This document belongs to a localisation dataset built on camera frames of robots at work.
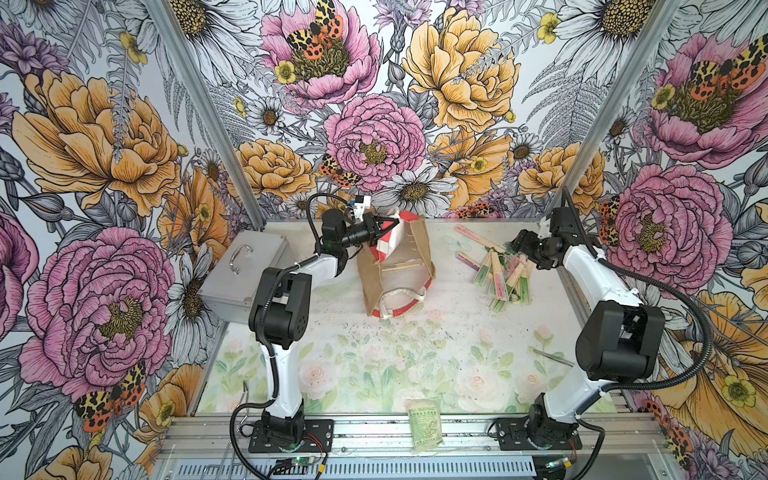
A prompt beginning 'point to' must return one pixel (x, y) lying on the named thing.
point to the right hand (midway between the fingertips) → (519, 253)
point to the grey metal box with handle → (230, 288)
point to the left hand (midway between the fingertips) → (399, 226)
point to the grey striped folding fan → (401, 265)
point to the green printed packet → (425, 423)
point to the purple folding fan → (468, 261)
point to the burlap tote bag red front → (389, 294)
